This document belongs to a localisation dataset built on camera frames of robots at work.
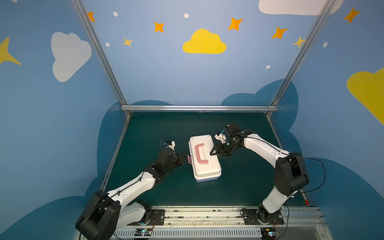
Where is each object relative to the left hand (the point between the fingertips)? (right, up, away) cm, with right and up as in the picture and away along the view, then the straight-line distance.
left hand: (187, 155), depth 84 cm
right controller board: (+40, -35, -13) cm, 55 cm away
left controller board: (-21, -34, -13) cm, 42 cm away
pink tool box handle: (+8, -3, -2) cm, 9 cm away
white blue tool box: (+10, -6, -4) cm, 12 cm away
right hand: (+16, +1, +2) cm, 16 cm away
